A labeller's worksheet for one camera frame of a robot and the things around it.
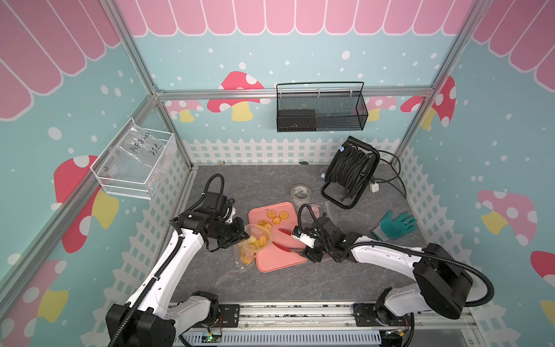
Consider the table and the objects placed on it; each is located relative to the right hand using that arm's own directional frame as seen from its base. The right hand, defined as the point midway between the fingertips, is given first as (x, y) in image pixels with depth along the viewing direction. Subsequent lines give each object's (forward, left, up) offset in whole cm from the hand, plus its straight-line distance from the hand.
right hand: (304, 245), depth 86 cm
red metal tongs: (-2, +6, 0) cm, 6 cm away
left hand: (-3, +20, +12) cm, 24 cm away
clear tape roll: (+29, -1, -5) cm, 30 cm away
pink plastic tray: (+16, +12, -4) cm, 20 cm away
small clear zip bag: (+18, -7, -2) cm, 20 cm away
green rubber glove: (+9, -38, -4) cm, 40 cm away
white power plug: (+30, -37, -2) cm, 48 cm away
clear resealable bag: (+1, +17, +5) cm, 18 cm away
